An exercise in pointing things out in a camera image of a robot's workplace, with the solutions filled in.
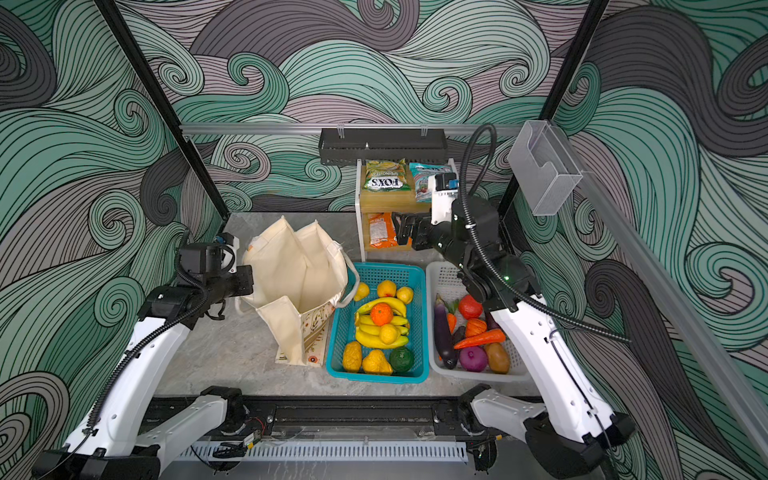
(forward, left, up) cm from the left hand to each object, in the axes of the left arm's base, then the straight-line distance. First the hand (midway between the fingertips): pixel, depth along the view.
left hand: (250, 270), depth 75 cm
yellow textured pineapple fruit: (-15, -26, -19) cm, 36 cm away
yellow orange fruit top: (+7, -36, -18) cm, 41 cm away
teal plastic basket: (-12, -44, -18) cm, 49 cm away
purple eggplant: (-9, -52, -17) cm, 55 cm away
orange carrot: (-10, -63, -15) cm, 65 cm away
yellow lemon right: (+5, -42, -19) cm, 46 cm away
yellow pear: (-17, -33, -18) cm, 41 cm away
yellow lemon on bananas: (-10, -36, -15) cm, 40 cm away
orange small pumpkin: (-7, -61, -17) cm, 64 cm away
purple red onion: (-15, -59, -17) cm, 63 cm away
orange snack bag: (+20, -34, -6) cm, 40 cm away
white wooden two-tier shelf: (+16, -30, +10) cm, 36 cm away
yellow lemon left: (+6, -28, -19) cm, 35 cm away
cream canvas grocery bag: (+12, -6, -23) cm, 26 cm away
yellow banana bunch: (-8, -30, -20) cm, 37 cm away
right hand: (+3, -40, +19) cm, 44 cm away
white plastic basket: (-16, -47, -14) cm, 52 cm away
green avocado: (-16, -40, -17) cm, 46 cm away
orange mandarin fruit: (-4, -34, -15) cm, 37 cm away
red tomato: (0, -61, -17) cm, 63 cm away
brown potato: (-15, -66, -17) cm, 70 cm away
